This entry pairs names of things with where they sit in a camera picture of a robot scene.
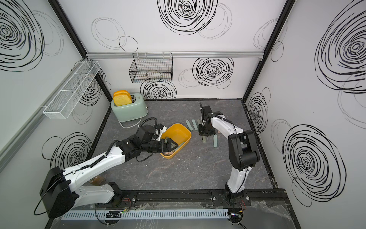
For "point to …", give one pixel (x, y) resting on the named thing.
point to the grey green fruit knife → (195, 124)
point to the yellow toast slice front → (121, 98)
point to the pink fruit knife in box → (168, 153)
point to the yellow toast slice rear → (121, 94)
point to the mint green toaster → (137, 109)
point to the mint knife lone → (215, 140)
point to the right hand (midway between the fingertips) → (203, 134)
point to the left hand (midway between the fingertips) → (173, 147)
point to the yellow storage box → (180, 134)
